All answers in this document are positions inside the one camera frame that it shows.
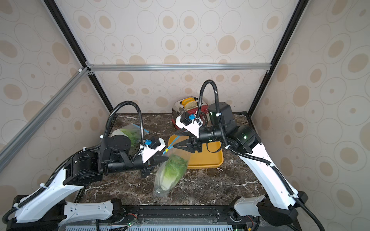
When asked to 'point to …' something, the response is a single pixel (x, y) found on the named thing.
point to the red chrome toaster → (204, 112)
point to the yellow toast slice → (189, 102)
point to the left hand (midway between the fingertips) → (169, 160)
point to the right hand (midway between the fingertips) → (180, 135)
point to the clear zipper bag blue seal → (132, 127)
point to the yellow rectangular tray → (211, 157)
